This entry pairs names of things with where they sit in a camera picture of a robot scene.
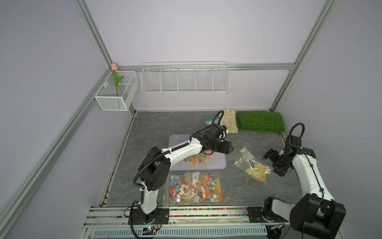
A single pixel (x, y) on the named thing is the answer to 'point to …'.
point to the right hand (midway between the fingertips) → (268, 162)
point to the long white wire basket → (185, 77)
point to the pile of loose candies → (199, 159)
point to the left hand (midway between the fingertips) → (230, 150)
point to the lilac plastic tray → (218, 162)
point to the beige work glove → (229, 119)
